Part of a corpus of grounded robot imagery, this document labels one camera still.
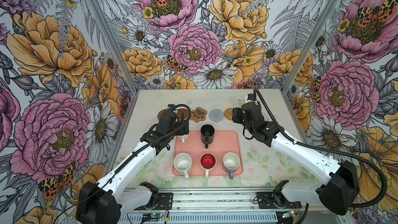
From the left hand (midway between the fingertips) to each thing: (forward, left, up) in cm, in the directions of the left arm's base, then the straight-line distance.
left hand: (179, 127), depth 82 cm
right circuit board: (-37, -51, -16) cm, 65 cm away
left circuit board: (-37, +11, -17) cm, 42 cm away
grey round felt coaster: (+19, -22, -16) cm, 33 cm away
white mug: (-2, -2, -8) cm, 8 cm away
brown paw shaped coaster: (+20, -10, -16) cm, 27 cm away
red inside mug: (-13, -15, -15) cm, 25 cm away
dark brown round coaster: (+19, -1, -15) cm, 24 cm away
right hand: (+4, -30, +6) cm, 30 cm away
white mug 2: (-13, -1, -15) cm, 20 cm away
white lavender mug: (-13, -28, -15) cm, 34 cm away
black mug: (+2, -15, -12) cm, 19 cm away
